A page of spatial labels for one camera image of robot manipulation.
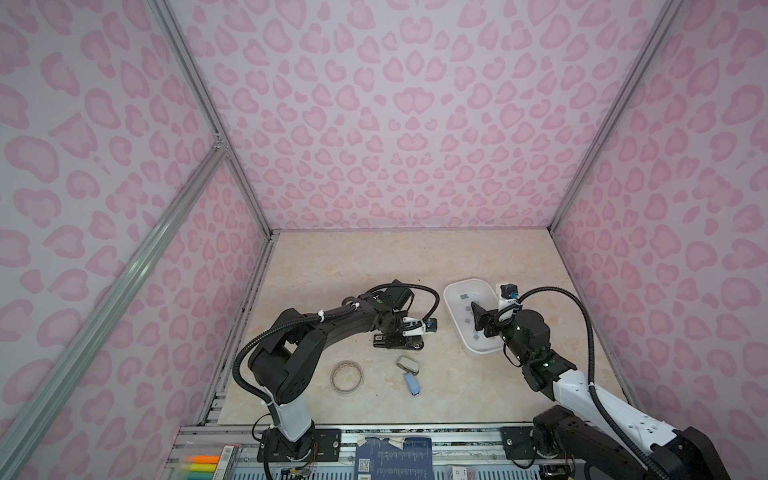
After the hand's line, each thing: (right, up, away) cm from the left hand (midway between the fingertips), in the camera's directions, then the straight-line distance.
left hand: (410, 330), depth 89 cm
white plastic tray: (+17, +9, +12) cm, 22 cm away
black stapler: (-4, 0, -11) cm, 11 cm away
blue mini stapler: (0, -13, -8) cm, 15 cm away
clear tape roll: (-18, -12, -4) cm, 22 cm away
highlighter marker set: (-50, -27, -19) cm, 60 cm away
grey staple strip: (+20, -3, +2) cm, 20 cm away
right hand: (+20, +10, -7) cm, 24 cm away
